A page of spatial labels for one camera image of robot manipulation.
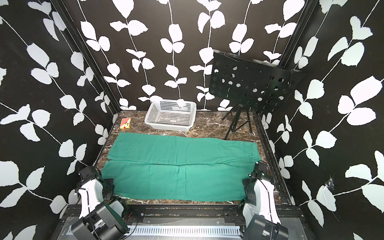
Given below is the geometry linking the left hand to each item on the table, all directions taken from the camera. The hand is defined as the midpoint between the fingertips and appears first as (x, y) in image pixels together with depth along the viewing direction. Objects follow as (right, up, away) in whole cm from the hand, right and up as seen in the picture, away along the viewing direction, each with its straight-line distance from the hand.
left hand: (113, 185), depth 82 cm
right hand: (+74, 0, +2) cm, 74 cm away
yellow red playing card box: (-7, +35, +29) cm, 46 cm away
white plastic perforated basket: (+28, +42, +37) cm, 62 cm away
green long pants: (+34, +9, +7) cm, 36 cm away
